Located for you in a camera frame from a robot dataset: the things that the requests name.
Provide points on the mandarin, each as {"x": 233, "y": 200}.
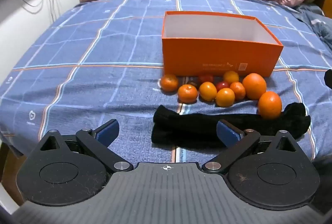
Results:
{"x": 187, "y": 93}
{"x": 237, "y": 90}
{"x": 169, "y": 82}

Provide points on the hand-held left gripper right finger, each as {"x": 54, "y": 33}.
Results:
{"x": 228, "y": 132}

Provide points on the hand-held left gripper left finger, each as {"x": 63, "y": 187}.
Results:
{"x": 107, "y": 131}

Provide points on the black cloth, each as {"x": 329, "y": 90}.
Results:
{"x": 186, "y": 128}

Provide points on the large orange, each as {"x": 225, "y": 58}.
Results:
{"x": 269, "y": 105}
{"x": 254, "y": 86}

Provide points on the dark brown tomato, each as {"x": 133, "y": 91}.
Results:
{"x": 192, "y": 83}

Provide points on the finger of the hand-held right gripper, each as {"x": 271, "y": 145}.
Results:
{"x": 329, "y": 79}

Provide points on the red tomato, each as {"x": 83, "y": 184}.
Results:
{"x": 205, "y": 78}
{"x": 222, "y": 85}

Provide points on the blue plaid bedsheet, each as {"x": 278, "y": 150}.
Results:
{"x": 90, "y": 71}

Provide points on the yellow-orange tomato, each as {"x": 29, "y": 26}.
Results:
{"x": 207, "y": 91}
{"x": 231, "y": 77}
{"x": 225, "y": 97}

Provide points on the orange cardboard box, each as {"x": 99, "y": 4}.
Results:
{"x": 207, "y": 53}

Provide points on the grey-blue blanket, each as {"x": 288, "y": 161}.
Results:
{"x": 319, "y": 22}

